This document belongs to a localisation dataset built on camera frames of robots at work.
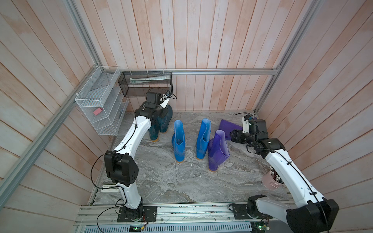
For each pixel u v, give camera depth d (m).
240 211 0.74
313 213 0.37
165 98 0.73
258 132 0.57
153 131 0.98
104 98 0.78
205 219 0.73
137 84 1.04
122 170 0.46
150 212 0.73
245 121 0.71
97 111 0.82
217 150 0.73
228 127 1.08
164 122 0.92
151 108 0.64
